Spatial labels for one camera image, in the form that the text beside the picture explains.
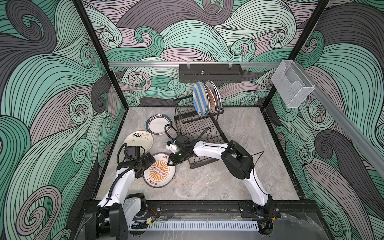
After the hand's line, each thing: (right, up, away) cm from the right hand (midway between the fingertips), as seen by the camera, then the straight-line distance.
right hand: (167, 166), depth 87 cm
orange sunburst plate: (+25, +38, -10) cm, 47 cm away
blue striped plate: (+20, +41, -2) cm, 45 cm away
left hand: (-10, +3, -1) cm, 11 cm away
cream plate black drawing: (-21, +15, +14) cm, 29 cm away
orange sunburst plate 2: (-4, -4, -3) cm, 6 cm away
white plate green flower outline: (+29, +38, -8) cm, 49 cm away
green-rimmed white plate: (-12, +24, +22) cm, 35 cm away
